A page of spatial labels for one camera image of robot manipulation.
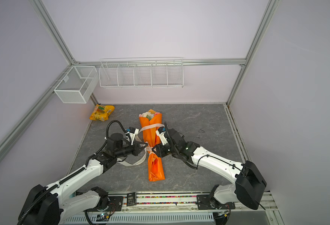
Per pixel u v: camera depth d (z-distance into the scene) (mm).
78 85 986
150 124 981
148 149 774
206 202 746
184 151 575
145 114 1050
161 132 694
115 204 731
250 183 406
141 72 984
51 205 391
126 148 689
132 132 719
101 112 1084
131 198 738
